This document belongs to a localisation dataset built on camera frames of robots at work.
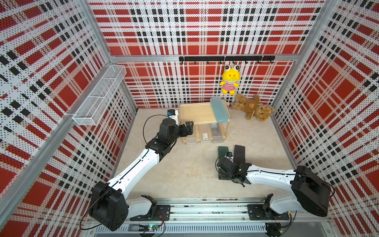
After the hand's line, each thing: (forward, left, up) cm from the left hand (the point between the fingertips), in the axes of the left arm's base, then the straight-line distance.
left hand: (188, 123), depth 80 cm
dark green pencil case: (-5, -21, -23) cm, 31 cm away
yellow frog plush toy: (+30, -26, +10) cm, 41 cm away
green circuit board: (-46, +17, -23) cm, 54 cm away
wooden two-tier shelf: (+12, -7, -5) cm, 14 cm away
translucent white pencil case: (+10, -18, -24) cm, 32 cm away
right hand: (-19, -22, -24) cm, 37 cm away
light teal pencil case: (+14, -19, -3) cm, 24 cm away
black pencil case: (-7, -32, -25) cm, 41 cm away
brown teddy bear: (+29, -47, -17) cm, 58 cm away
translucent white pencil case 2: (+10, -10, -23) cm, 27 cm away
